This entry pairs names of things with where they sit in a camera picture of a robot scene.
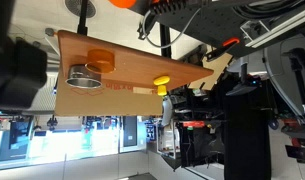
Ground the orange translucent bowl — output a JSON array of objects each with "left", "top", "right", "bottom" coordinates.
[{"left": 84, "top": 49, "right": 117, "bottom": 75}]

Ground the stainless steel bowl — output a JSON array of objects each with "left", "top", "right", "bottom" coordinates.
[{"left": 65, "top": 64, "right": 103, "bottom": 90}]

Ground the yellow plastic mushroom toy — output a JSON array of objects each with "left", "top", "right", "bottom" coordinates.
[{"left": 153, "top": 75, "right": 171, "bottom": 97}]

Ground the black stand pole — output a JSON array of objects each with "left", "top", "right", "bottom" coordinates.
[
  {"left": 159, "top": 23, "right": 173, "bottom": 58},
  {"left": 76, "top": 0, "right": 90, "bottom": 36}
]

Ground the red label sign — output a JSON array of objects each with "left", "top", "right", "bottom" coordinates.
[{"left": 182, "top": 120, "right": 206, "bottom": 129}]

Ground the light cardboard piece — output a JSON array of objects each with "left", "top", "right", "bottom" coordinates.
[{"left": 187, "top": 52, "right": 234, "bottom": 91}]

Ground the black perforated breadboard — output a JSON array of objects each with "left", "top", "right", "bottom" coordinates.
[{"left": 135, "top": 0, "right": 305, "bottom": 58}]

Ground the orange ball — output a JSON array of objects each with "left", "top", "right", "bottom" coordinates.
[{"left": 108, "top": 0, "right": 138, "bottom": 10}]

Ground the round ceiling vent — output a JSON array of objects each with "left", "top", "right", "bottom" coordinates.
[{"left": 64, "top": 0, "right": 97, "bottom": 19}]

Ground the grey cable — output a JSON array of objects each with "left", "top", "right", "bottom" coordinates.
[{"left": 142, "top": 7, "right": 202, "bottom": 50}]

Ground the orange handled clamp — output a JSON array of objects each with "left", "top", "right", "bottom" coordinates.
[{"left": 205, "top": 37, "right": 242, "bottom": 63}]

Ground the aluminium extrusion rail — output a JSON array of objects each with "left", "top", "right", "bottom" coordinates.
[{"left": 239, "top": 5, "right": 305, "bottom": 48}]

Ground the blurry black camera mount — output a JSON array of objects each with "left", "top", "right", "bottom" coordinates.
[{"left": 0, "top": 0, "right": 48, "bottom": 111}]

